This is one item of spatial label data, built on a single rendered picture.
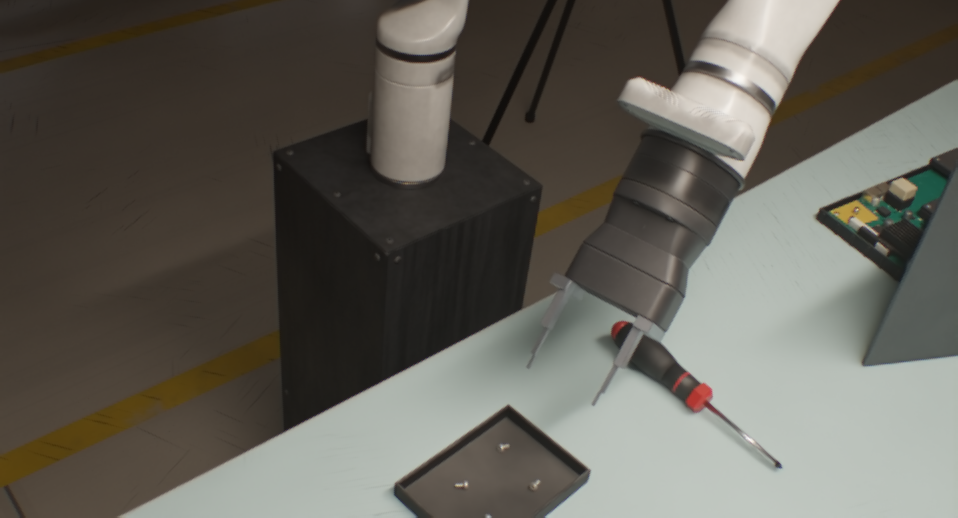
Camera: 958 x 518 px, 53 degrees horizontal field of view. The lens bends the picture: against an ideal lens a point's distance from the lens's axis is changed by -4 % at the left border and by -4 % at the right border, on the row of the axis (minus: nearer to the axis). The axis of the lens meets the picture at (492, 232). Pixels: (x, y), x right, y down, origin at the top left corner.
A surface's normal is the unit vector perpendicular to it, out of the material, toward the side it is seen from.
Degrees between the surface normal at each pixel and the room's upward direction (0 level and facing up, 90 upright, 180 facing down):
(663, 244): 54
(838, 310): 0
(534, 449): 0
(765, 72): 59
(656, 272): 42
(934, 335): 90
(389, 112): 90
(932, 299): 90
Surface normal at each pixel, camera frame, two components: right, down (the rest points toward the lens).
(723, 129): -0.26, -0.20
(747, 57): -0.06, -0.09
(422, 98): 0.29, 0.61
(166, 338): 0.11, -0.78
